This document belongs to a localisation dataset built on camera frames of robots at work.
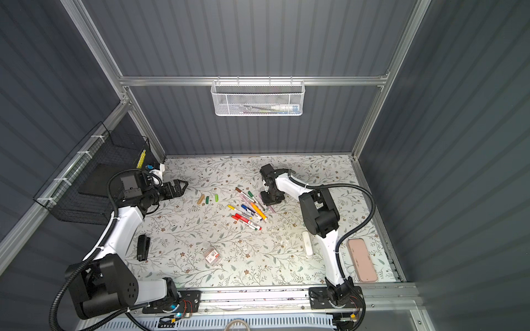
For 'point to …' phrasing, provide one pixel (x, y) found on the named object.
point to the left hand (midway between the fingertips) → (176, 184)
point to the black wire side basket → (79, 191)
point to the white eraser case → (307, 245)
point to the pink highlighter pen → (247, 201)
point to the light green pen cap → (216, 198)
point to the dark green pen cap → (207, 199)
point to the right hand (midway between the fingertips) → (271, 203)
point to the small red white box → (212, 256)
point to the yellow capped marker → (231, 207)
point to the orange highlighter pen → (261, 213)
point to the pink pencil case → (361, 260)
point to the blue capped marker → (251, 212)
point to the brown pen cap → (201, 199)
